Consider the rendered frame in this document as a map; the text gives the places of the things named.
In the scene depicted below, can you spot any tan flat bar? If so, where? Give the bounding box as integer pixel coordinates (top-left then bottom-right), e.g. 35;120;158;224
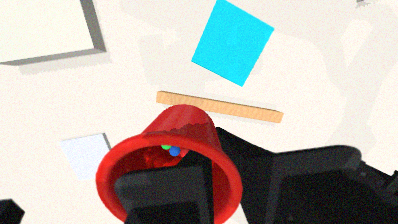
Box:
156;91;284;123

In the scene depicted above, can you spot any blue marble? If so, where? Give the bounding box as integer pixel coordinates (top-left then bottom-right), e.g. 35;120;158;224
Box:
169;146;180;156

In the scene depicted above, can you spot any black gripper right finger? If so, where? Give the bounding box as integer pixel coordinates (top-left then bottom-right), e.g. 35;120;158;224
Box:
215;127;362;224

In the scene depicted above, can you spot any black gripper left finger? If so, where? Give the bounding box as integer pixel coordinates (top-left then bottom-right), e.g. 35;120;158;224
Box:
114;150;214;224

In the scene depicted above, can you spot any red cup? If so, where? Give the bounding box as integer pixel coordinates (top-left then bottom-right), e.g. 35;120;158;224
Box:
96;104;243;224

